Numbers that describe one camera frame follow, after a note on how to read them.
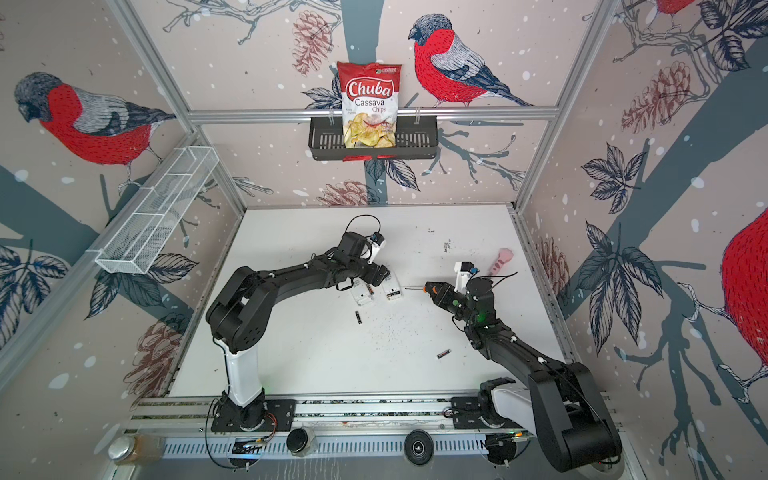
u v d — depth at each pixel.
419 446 0.60
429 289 0.84
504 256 1.04
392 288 0.96
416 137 0.95
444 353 0.83
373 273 0.86
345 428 0.73
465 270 0.78
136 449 0.62
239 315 0.50
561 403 0.42
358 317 0.91
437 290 0.80
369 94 0.83
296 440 0.62
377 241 0.86
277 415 0.73
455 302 0.75
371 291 0.96
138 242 0.71
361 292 0.95
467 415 0.73
